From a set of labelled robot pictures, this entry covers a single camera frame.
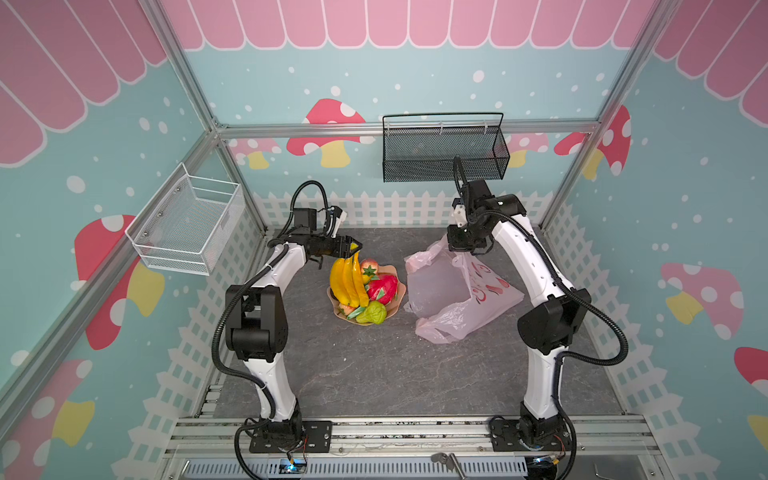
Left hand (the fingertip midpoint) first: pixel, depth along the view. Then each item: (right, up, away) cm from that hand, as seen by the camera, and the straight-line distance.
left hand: (352, 247), depth 94 cm
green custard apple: (+7, -19, -9) cm, 22 cm away
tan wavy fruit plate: (-5, -19, -2) cm, 19 cm away
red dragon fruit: (+10, -13, -3) cm, 16 cm away
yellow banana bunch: (-1, -10, -3) cm, 11 cm away
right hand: (+30, 0, -9) cm, 31 cm away
